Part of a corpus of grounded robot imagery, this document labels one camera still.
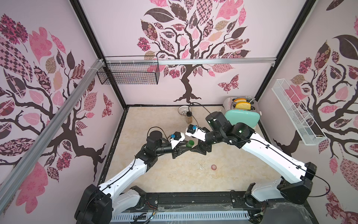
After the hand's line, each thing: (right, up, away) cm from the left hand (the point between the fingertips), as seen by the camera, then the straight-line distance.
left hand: (188, 147), depth 72 cm
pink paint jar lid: (+17, -16, +14) cm, 27 cm away
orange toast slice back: (+38, +28, +26) cm, 54 cm away
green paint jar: (+1, +2, -4) cm, 5 cm away
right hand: (+3, +3, -5) cm, 6 cm away
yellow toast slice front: (+39, +24, +21) cm, 50 cm away
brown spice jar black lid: (+2, +16, +32) cm, 35 cm away
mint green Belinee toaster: (+39, +22, +24) cm, 51 cm away
